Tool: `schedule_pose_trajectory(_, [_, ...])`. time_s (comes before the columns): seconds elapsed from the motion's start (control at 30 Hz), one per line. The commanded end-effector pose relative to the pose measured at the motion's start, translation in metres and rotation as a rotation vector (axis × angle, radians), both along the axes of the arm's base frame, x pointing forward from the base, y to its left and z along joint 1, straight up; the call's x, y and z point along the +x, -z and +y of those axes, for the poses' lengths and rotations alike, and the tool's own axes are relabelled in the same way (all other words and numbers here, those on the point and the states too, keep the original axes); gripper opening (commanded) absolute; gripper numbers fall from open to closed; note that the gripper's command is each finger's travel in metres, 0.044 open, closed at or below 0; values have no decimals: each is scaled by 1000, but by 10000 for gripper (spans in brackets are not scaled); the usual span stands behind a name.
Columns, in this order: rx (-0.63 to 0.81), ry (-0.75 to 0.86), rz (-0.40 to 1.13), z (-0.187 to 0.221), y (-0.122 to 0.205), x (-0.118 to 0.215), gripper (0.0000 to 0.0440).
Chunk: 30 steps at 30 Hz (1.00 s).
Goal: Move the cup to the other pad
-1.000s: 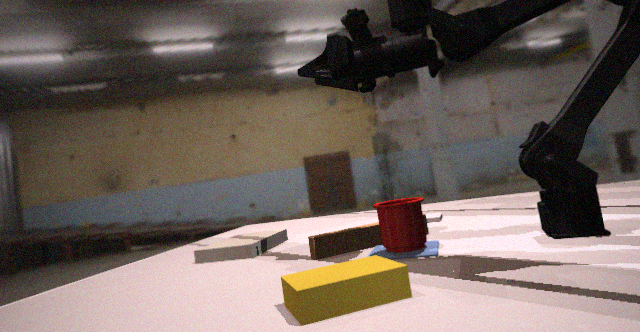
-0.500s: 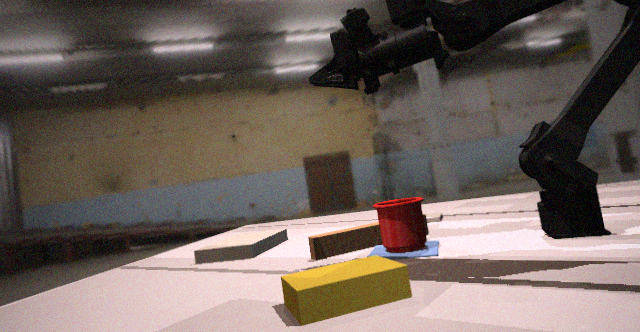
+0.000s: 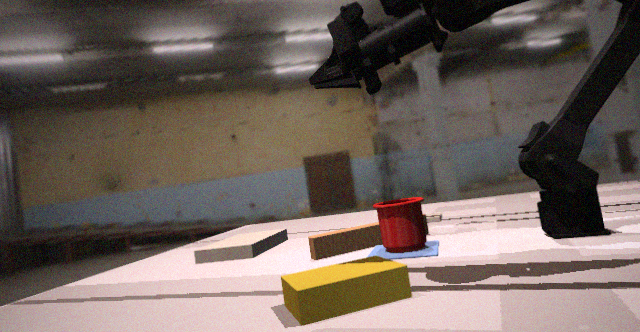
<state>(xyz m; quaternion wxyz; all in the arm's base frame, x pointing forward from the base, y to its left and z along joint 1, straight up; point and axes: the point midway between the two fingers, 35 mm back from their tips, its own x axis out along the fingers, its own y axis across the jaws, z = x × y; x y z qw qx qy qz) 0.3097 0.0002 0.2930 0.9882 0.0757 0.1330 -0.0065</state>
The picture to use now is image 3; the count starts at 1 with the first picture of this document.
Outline beige flat block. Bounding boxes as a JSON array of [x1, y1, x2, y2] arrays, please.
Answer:
[[193, 229, 288, 264]]

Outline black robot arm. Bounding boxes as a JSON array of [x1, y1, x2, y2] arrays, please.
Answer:
[[335, 0, 640, 239]]

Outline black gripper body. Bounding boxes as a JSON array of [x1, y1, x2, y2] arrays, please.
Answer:
[[327, 18, 405, 95]]

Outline brown wooden bar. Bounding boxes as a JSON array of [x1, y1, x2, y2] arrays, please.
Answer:
[[308, 222, 383, 260]]

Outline yellow rectangular block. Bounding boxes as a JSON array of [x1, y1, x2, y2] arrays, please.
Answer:
[[281, 255, 413, 326]]

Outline dark red cup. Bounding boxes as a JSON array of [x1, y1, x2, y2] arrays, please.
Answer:
[[373, 197, 427, 252]]

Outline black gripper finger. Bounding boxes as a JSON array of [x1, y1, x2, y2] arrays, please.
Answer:
[[309, 41, 352, 85], [314, 70, 362, 89]]

